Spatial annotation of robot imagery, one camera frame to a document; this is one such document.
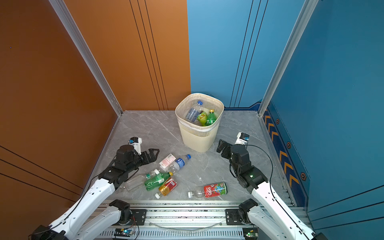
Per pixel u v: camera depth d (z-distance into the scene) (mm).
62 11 708
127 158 613
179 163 851
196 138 809
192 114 913
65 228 405
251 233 708
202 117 942
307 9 700
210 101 896
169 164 864
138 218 737
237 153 540
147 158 705
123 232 708
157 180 803
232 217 726
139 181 846
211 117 934
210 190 763
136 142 713
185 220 729
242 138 635
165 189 773
